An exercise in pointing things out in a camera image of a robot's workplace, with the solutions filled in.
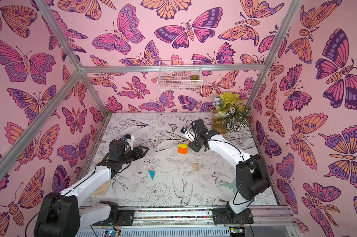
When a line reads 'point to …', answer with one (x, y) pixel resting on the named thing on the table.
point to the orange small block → (182, 150)
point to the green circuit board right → (237, 231)
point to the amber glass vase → (219, 125)
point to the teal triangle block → (152, 174)
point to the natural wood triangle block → (195, 165)
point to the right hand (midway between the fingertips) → (196, 139)
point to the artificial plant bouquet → (230, 112)
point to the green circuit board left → (112, 232)
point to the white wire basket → (180, 76)
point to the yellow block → (183, 145)
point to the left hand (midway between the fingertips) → (146, 148)
